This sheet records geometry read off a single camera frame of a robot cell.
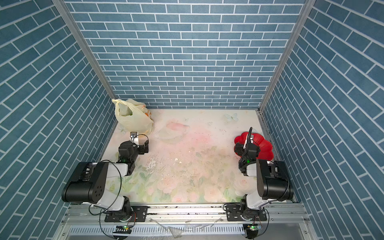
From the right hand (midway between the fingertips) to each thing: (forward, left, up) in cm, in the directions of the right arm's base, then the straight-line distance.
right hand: (248, 143), depth 95 cm
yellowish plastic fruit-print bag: (+1, +70, +19) cm, 72 cm away
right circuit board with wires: (-45, +2, -7) cm, 45 cm away
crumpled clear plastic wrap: (-49, +38, -6) cm, 62 cm away
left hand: (-4, +67, +3) cm, 67 cm away
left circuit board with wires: (-49, +65, -8) cm, 82 cm away
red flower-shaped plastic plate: (-6, -10, 0) cm, 11 cm away
